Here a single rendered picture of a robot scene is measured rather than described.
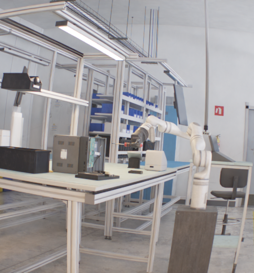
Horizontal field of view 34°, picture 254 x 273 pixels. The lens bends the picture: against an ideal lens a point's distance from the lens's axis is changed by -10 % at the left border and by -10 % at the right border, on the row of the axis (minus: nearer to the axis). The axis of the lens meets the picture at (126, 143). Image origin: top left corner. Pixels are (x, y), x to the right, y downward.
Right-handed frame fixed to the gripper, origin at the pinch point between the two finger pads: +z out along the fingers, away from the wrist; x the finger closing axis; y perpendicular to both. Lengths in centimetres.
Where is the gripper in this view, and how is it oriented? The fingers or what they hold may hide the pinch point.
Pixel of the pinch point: (135, 146)
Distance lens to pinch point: 237.0
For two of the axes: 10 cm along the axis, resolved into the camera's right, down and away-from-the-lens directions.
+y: -9.4, -0.7, 3.4
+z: -3.5, 3.5, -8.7
